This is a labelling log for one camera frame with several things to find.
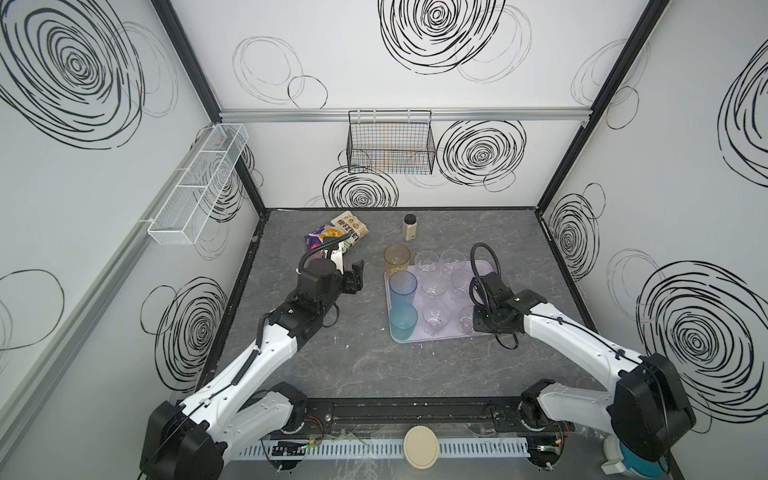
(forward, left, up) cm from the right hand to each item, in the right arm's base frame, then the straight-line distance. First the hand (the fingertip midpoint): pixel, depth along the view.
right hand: (475, 324), depth 84 cm
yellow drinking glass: (+23, +23, 0) cm, 32 cm away
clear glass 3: (+12, +11, +1) cm, 16 cm away
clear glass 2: (+22, +4, -1) cm, 23 cm away
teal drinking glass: (+2, +20, -3) cm, 21 cm away
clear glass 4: (+2, +11, 0) cm, 11 cm away
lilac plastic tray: (+10, +7, -4) cm, 13 cm away
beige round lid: (-29, +17, +2) cm, 34 cm away
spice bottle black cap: (+35, +18, +2) cm, 39 cm away
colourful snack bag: (+39, +42, -2) cm, 58 cm away
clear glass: (+22, +12, 0) cm, 26 cm away
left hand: (+10, +34, +17) cm, 39 cm away
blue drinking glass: (+10, +21, +3) cm, 23 cm away
